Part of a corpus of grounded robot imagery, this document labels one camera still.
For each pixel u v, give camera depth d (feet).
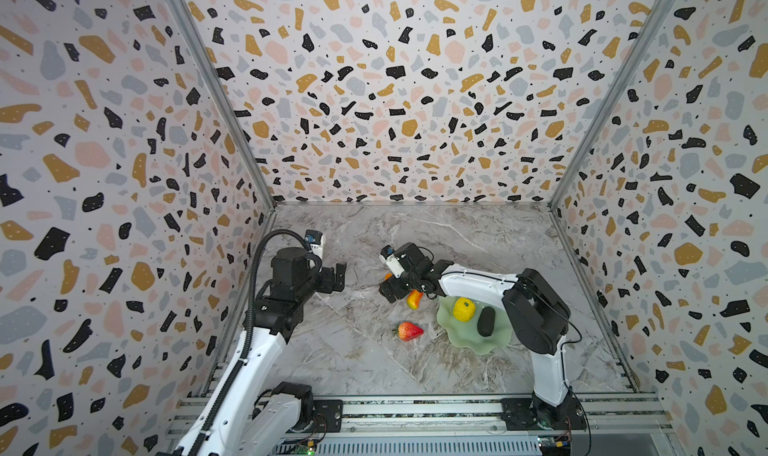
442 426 2.40
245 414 1.41
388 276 2.77
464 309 2.86
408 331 2.75
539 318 1.67
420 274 2.40
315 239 2.13
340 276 2.26
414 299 3.03
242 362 1.46
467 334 2.89
